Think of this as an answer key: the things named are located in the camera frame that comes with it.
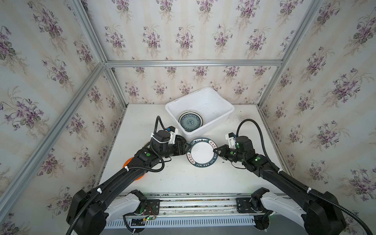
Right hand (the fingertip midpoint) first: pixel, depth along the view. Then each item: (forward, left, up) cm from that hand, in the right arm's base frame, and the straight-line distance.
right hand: (211, 152), depth 78 cm
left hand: (+2, +13, +5) cm, 14 cm away
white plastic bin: (+45, -10, -13) cm, 48 cm away
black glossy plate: (-2, +17, +12) cm, 21 cm away
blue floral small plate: (+32, +10, -11) cm, 36 cm away
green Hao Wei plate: (0, +5, -3) cm, 6 cm away
